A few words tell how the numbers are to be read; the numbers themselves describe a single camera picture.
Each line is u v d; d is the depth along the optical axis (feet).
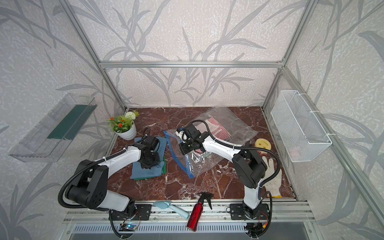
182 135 2.58
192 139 2.23
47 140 2.11
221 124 3.53
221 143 1.82
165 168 2.88
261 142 3.26
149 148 2.36
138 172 2.77
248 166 1.56
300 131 2.07
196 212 2.36
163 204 2.48
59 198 1.32
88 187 1.42
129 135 3.16
